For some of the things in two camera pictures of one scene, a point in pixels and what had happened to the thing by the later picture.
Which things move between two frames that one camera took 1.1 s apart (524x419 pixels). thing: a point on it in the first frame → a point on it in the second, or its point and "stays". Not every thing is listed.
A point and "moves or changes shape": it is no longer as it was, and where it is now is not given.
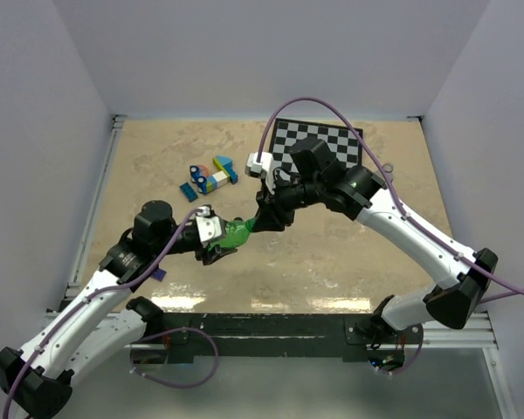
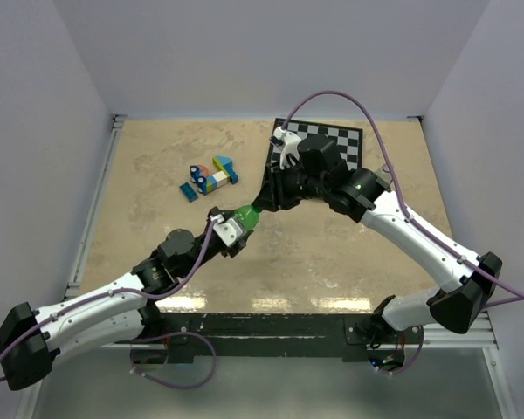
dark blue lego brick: (189, 192) stays
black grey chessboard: (286, 133) stays
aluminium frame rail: (116, 127) stays
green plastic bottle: (237, 234) moves or changes shape
